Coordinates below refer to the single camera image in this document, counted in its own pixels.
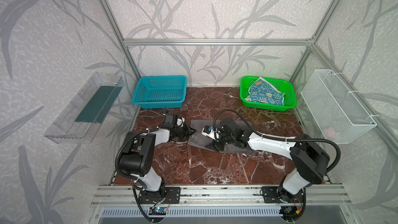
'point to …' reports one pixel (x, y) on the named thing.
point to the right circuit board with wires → (290, 212)
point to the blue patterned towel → (261, 91)
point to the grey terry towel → (198, 139)
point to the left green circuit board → (157, 211)
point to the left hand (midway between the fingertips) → (198, 126)
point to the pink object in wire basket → (329, 132)
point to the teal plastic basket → (160, 92)
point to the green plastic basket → (283, 85)
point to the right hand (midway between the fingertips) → (208, 135)
